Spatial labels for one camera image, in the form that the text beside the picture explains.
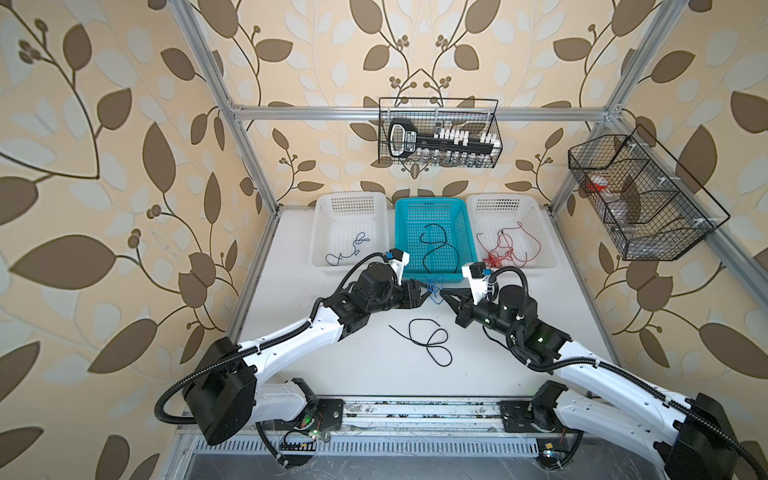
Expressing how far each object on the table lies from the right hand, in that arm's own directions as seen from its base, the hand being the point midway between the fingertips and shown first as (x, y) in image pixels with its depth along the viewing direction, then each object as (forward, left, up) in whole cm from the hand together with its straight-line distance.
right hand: (441, 292), depth 75 cm
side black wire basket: (+15, -52, +14) cm, 56 cm away
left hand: (+1, +4, +1) cm, 4 cm away
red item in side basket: (+25, -45, +11) cm, 53 cm away
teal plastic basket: (+35, -5, -19) cm, 40 cm away
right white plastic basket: (+37, -34, -20) cm, 54 cm away
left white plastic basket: (+40, +30, -20) cm, 54 cm away
